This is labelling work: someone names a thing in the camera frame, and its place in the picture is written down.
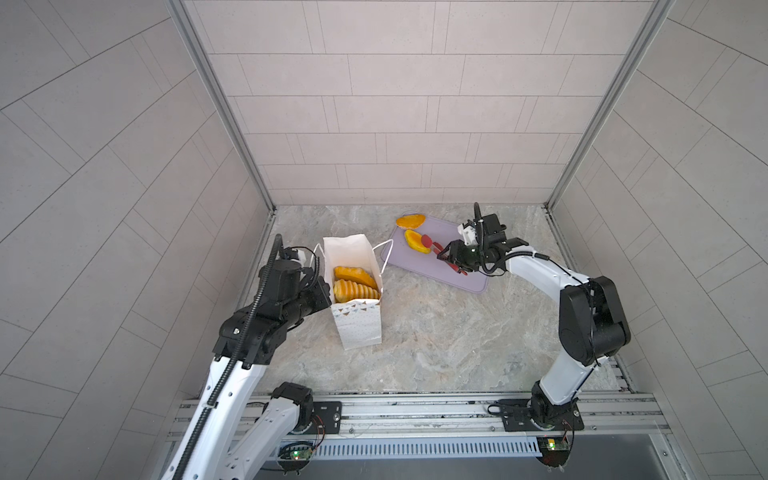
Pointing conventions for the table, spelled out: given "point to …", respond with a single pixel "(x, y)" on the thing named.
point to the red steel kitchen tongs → (437, 249)
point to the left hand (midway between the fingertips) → (339, 283)
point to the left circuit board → (299, 452)
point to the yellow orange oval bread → (415, 240)
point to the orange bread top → (411, 221)
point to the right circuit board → (554, 451)
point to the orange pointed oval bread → (356, 274)
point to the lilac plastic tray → (398, 253)
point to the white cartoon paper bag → (355, 288)
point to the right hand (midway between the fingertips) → (441, 256)
